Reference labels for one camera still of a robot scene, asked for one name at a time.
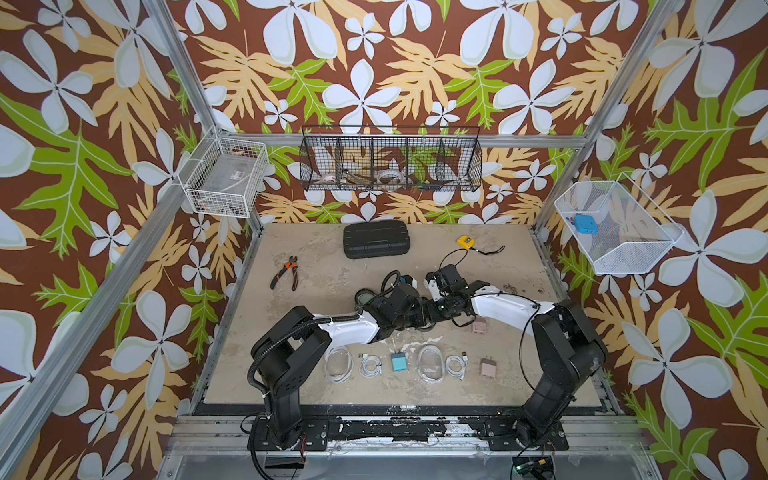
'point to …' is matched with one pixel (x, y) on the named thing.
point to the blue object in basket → (586, 224)
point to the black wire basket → (394, 158)
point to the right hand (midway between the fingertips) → (425, 312)
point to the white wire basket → (223, 176)
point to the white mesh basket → (618, 227)
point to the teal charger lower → (399, 362)
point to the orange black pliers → (294, 266)
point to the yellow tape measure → (467, 241)
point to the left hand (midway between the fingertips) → (431, 309)
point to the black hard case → (387, 237)
